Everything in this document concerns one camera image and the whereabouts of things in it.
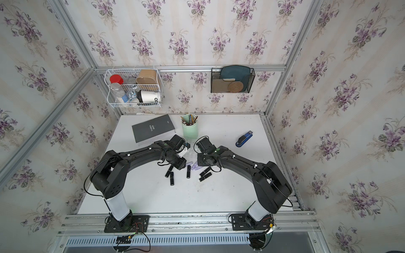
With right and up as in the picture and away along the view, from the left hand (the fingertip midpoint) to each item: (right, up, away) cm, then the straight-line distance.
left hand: (184, 166), depth 90 cm
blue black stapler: (+37, +15, +11) cm, 42 cm away
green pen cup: (+3, +25, +3) cm, 25 cm away
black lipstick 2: (-7, -6, -4) cm, 10 cm away
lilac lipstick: (+3, +1, +2) cm, 4 cm away
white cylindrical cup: (-22, +41, +2) cm, 47 cm away
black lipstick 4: (+12, -3, -1) cm, 12 cm away
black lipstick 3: (+3, -3, -1) cm, 4 cm away
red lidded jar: (-41, +52, +1) cm, 66 cm away
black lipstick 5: (+12, -5, -4) cm, 14 cm away
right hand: (+11, +4, -3) cm, 12 cm away
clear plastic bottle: (-37, +42, -4) cm, 57 cm away
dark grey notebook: (-24, +23, +17) cm, 37 cm away
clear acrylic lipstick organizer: (+5, +8, -12) cm, 15 cm away
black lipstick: (-9, -3, 0) cm, 9 cm away
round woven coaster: (+31, +48, +6) cm, 58 cm away
